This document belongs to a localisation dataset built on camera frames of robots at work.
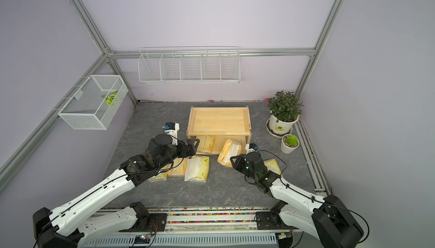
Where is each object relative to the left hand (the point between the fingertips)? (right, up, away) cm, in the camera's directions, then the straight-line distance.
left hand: (192, 142), depth 73 cm
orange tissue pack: (+5, -4, +18) cm, 19 cm away
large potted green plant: (+47, +16, +16) cm, 52 cm away
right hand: (+17, -9, +10) cm, 22 cm away
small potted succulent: (+49, -3, +16) cm, 51 cm away
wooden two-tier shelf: (+9, +7, +9) cm, 15 cm away
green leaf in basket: (-42, +21, +8) cm, 47 cm away
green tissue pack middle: (+1, -15, +11) cm, 19 cm away
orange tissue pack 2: (+17, -5, +12) cm, 22 cm away
